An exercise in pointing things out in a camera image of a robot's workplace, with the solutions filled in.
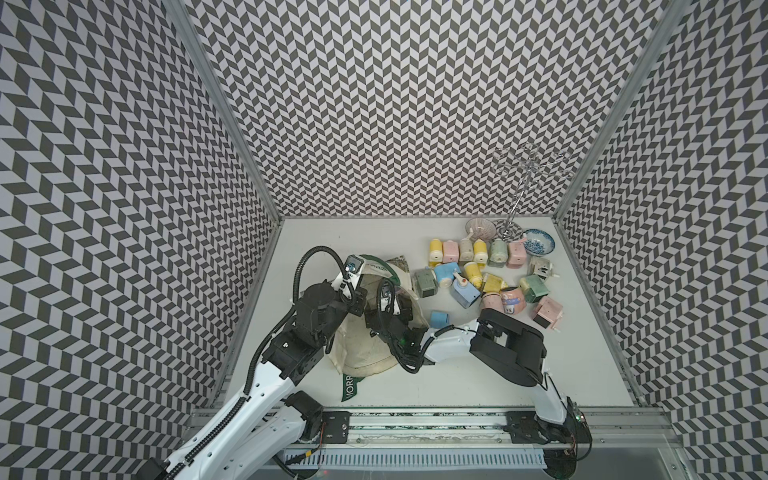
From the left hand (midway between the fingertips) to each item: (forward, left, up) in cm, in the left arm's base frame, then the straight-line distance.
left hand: (360, 275), depth 72 cm
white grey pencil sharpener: (+17, -57, -21) cm, 63 cm away
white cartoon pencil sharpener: (+21, -32, -18) cm, 42 cm away
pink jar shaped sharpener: (+2, -37, -17) cm, 41 cm away
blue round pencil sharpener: (+14, -24, -20) cm, 34 cm away
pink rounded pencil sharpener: (+21, -27, -18) cm, 38 cm away
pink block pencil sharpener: (+20, -49, -19) cm, 56 cm away
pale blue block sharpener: (+6, -29, -20) cm, 36 cm away
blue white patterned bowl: (+29, -61, -23) cm, 71 cm away
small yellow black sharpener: (+10, -40, -21) cm, 46 cm away
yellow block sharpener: (+13, -33, -18) cm, 40 cm away
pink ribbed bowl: (+36, -41, -22) cm, 59 cm away
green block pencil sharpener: (+8, -52, -20) cm, 56 cm away
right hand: (+4, -5, -21) cm, 22 cm away
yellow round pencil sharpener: (+21, -37, -18) cm, 46 cm away
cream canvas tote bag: (-9, +4, -24) cm, 26 cm away
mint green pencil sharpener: (+20, -42, -18) cm, 50 cm away
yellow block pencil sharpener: (+21, -21, -18) cm, 35 cm away
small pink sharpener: (0, -54, -21) cm, 58 cm away
